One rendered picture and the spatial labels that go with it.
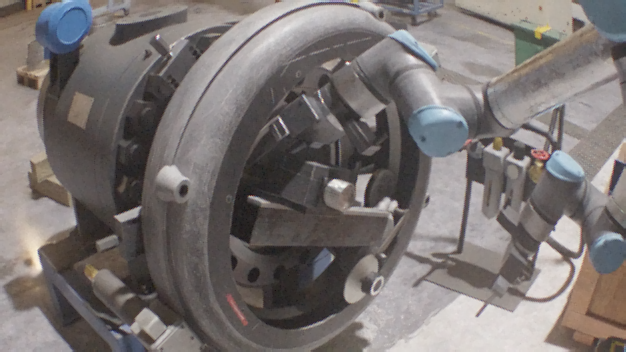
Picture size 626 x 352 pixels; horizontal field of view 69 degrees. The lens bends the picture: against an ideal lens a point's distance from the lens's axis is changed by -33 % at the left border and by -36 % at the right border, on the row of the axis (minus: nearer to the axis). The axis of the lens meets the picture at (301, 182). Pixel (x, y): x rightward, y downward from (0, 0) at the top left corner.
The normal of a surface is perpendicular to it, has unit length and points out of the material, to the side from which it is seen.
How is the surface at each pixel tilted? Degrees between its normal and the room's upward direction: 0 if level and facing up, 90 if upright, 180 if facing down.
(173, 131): 55
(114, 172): 90
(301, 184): 65
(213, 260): 90
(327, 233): 90
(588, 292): 90
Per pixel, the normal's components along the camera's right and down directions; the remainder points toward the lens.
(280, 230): 0.75, 0.29
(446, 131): 0.20, 0.77
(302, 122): -0.45, -0.03
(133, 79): -0.45, -0.44
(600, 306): -0.66, 0.33
